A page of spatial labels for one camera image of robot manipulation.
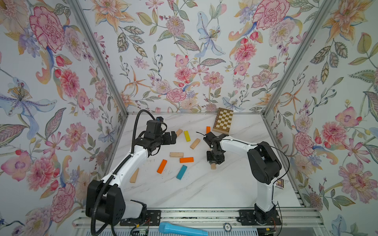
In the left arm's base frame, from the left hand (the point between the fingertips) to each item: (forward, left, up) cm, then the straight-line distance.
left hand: (172, 134), depth 84 cm
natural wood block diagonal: (+6, -14, -20) cm, 25 cm away
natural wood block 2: (-2, -1, -20) cm, 20 cm away
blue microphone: (-44, +1, -15) cm, 46 cm away
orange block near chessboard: (+18, -24, -19) cm, 36 cm away
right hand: (-7, -24, -19) cm, 31 cm away
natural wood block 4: (-11, -25, -19) cm, 33 cm away
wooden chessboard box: (+26, -36, -17) cm, 48 cm away
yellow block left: (+13, -8, -20) cm, 25 cm away
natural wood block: (+17, -2, -20) cm, 26 cm away
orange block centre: (-6, -8, -19) cm, 22 cm away
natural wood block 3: (-18, +23, -17) cm, 34 cm away
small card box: (-22, -61, -17) cm, 68 cm away
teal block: (-15, -5, -20) cm, 25 cm away
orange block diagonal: (-10, +7, -20) cm, 23 cm away
